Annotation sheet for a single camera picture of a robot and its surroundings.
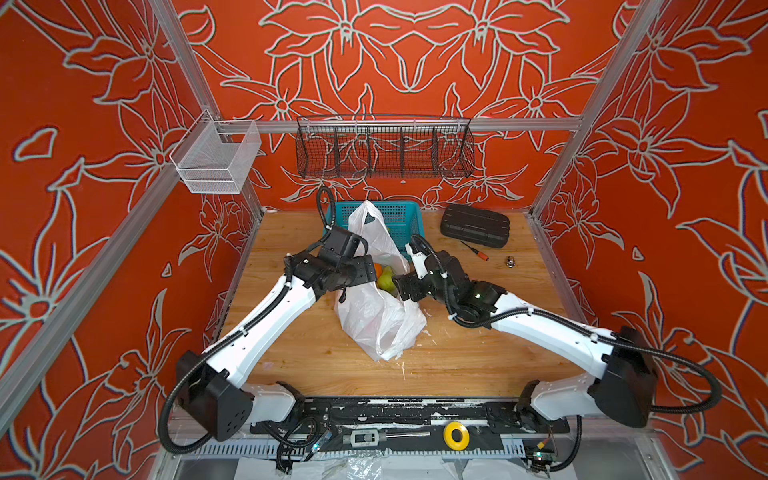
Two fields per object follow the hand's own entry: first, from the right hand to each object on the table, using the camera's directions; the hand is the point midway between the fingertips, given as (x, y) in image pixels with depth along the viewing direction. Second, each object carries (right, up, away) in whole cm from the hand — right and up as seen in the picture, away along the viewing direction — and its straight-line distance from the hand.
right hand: (399, 271), depth 77 cm
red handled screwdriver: (+31, +3, +29) cm, 42 cm away
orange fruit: (-6, -2, +20) cm, 21 cm away
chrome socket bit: (+41, 0, +26) cm, 48 cm away
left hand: (-10, +1, 0) cm, 10 cm away
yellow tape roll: (+11, -39, -8) cm, 41 cm away
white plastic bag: (-5, -13, -3) cm, 14 cm away
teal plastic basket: (+4, +16, +37) cm, 41 cm away
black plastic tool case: (+30, +13, +30) cm, 44 cm away
